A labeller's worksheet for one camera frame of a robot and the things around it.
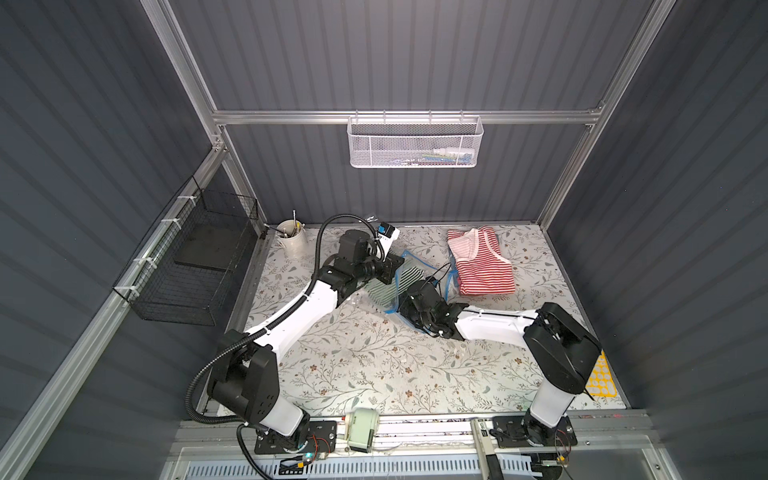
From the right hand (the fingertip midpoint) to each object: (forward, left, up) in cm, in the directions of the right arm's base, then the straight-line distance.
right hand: (395, 303), depth 89 cm
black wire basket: (-2, +51, +21) cm, 55 cm away
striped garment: (+17, -30, -5) cm, 35 cm away
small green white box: (-32, +8, -4) cm, 33 cm away
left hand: (+3, -3, +15) cm, 16 cm away
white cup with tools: (+24, +36, +4) cm, 44 cm away
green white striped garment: (+1, +3, +3) cm, 4 cm away
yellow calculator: (-20, -56, -8) cm, 60 cm away
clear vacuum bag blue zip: (+5, -4, +15) cm, 16 cm away
